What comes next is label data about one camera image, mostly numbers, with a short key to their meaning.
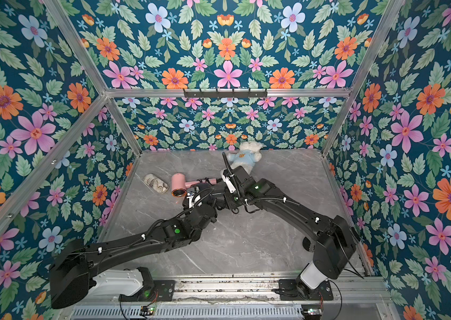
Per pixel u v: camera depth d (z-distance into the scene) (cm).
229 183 64
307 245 84
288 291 73
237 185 61
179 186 99
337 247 42
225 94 93
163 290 74
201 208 59
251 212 64
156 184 101
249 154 107
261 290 75
